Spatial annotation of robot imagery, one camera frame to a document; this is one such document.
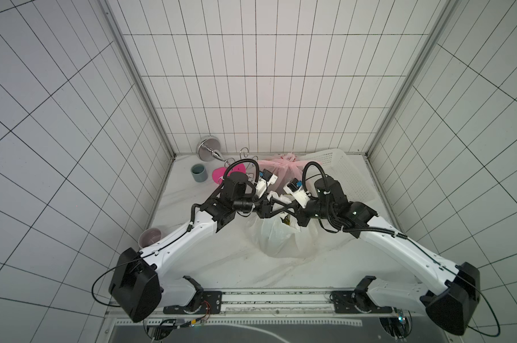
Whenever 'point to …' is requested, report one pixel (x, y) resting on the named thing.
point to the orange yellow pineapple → (286, 221)
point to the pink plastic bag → (287, 168)
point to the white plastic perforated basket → (337, 164)
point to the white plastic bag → (284, 235)
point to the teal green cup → (199, 173)
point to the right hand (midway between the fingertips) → (284, 201)
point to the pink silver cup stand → (208, 149)
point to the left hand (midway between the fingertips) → (280, 208)
